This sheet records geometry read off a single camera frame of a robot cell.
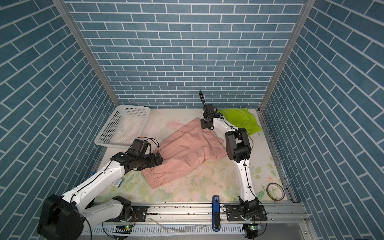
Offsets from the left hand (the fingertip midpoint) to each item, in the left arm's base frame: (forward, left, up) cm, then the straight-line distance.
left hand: (157, 161), depth 83 cm
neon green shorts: (+35, -56, -3) cm, 66 cm away
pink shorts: (+13, -17, -6) cm, 23 cm away
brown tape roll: (-19, -64, -8) cm, 67 cm away
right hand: (+32, -28, -3) cm, 43 cm away
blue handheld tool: (-25, -31, -5) cm, 40 cm away
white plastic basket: (+35, +31, -9) cm, 47 cm away
